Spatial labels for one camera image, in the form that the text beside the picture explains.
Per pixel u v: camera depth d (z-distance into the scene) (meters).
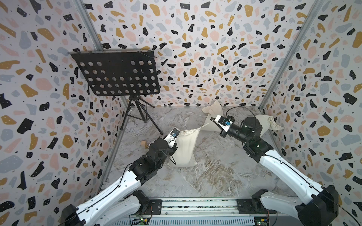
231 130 0.60
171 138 0.60
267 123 0.99
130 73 0.75
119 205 0.56
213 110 1.13
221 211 0.74
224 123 0.56
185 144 0.74
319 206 0.38
